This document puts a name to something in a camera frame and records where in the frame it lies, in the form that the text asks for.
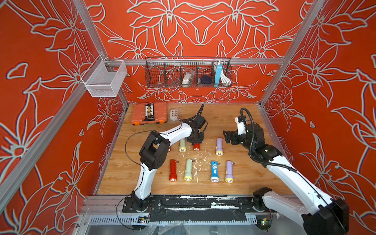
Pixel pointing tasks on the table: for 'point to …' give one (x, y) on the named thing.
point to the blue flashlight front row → (214, 177)
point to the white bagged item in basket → (188, 79)
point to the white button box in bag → (174, 115)
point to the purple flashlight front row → (229, 177)
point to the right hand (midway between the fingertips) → (228, 130)
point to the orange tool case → (138, 115)
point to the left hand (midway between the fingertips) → (200, 139)
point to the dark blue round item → (206, 80)
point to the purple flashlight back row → (219, 151)
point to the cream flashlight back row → (182, 148)
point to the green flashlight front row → (188, 170)
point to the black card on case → (149, 110)
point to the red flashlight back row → (197, 147)
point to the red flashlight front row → (173, 176)
